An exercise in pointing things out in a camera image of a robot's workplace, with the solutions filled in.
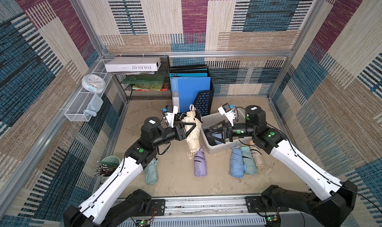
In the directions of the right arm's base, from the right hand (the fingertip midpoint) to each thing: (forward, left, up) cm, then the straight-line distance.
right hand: (208, 131), depth 64 cm
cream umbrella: (-3, +6, 0) cm, 7 cm away
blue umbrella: (-6, -17, -28) cm, 34 cm away
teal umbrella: (-6, -25, -30) cm, 39 cm away
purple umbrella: (-3, +3, -28) cm, 28 cm away
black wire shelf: (+44, +37, -11) cm, 59 cm away
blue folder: (+32, +12, -6) cm, 35 cm away
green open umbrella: (-9, +47, -13) cm, 49 cm away
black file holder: (+30, +1, -11) cm, 32 cm away
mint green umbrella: (-8, +30, -28) cm, 41 cm away
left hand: (+3, +7, +1) cm, 7 cm away
